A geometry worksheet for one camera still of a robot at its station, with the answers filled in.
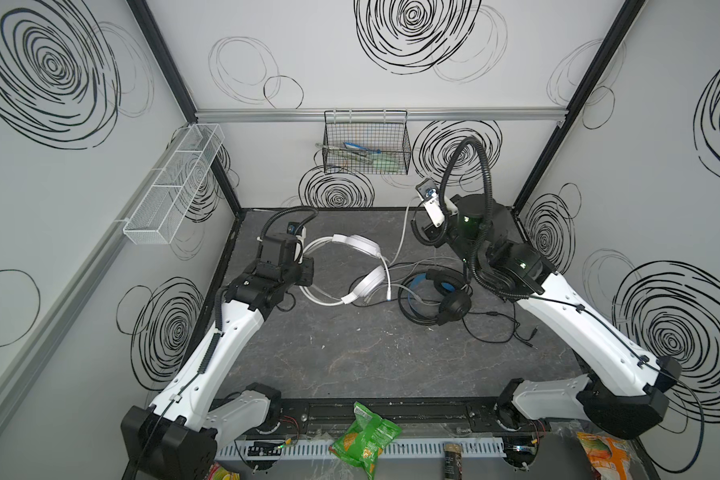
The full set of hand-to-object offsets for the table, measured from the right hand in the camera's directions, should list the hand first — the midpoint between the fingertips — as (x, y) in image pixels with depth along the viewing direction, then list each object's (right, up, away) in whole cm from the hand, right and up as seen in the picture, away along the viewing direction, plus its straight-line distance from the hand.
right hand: (431, 198), depth 63 cm
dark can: (+5, -58, +2) cm, 58 cm away
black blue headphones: (+9, -28, +33) cm, 44 cm away
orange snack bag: (+39, -57, +1) cm, 69 cm away
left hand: (-29, -14, +14) cm, 35 cm away
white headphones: (-13, -19, +5) cm, 24 cm away
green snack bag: (-14, -54, +3) cm, 56 cm away
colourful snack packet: (-46, -59, +1) cm, 75 cm away
